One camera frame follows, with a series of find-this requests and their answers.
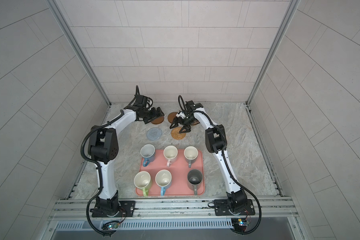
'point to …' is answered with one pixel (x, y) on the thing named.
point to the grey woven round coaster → (154, 133)
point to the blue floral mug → (147, 152)
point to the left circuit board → (110, 225)
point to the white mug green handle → (142, 180)
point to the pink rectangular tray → (178, 170)
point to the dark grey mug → (194, 179)
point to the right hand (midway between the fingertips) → (176, 128)
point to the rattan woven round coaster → (175, 134)
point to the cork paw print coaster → (195, 122)
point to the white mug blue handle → (163, 178)
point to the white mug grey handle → (190, 153)
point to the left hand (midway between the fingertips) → (163, 112)
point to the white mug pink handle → (170, 153)
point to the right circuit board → (239, 224)
